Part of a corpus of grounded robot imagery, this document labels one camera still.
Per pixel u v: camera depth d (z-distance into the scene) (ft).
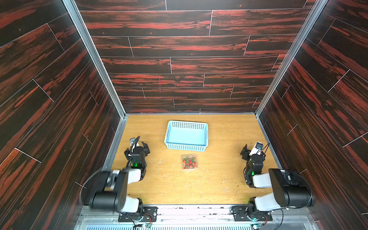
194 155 3.11
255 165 2.22
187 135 3.48
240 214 2.40
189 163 2.98
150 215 2.40
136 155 2.26
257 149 2.46
